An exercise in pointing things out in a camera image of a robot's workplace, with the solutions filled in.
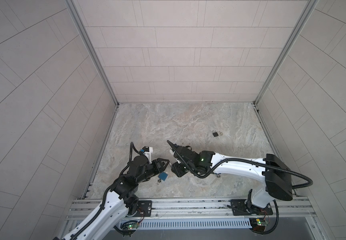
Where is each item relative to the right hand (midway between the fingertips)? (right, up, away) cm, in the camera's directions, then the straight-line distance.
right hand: (172, 172), depth 75 cm
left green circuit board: (-18, -20, -10) cm, 28 cm away
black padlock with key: (+27, +16, +24) cm, 40 cm away
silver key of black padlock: (+31, +17, +24) cm, 43 cm away
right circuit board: (+42, -21, -6) cm, 47 cm away
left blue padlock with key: (-6, -4, +6) cm, 9 cm away
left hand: (-1, +5, 0) cm, 5 cm away
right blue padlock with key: (+25, -5, +7) cm, 26 cm away
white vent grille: (+9, -21, -7) cm, 24 cm away
